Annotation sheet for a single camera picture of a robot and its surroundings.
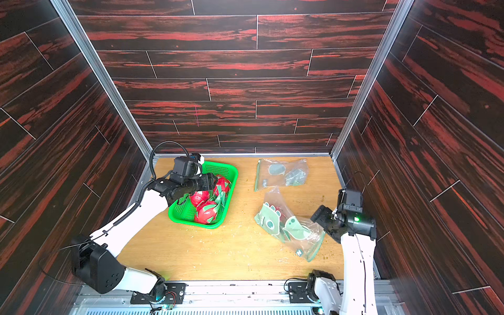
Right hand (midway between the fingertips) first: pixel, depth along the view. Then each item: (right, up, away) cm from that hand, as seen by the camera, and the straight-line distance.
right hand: (328, 223), depth 73 cm
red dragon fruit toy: (-54, +8, +19) cm, 58 cm away
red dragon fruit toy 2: (-43, +12, +21) cm, 50 cm away
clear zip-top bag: (-18, +19, +36) cm, 45 cm away
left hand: (-45, +16, +9) cm, 49 cm away
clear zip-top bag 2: (-9, -5, +1) cm, 11 cm away
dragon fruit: (-50, +1, +13) cm, 51 cm away
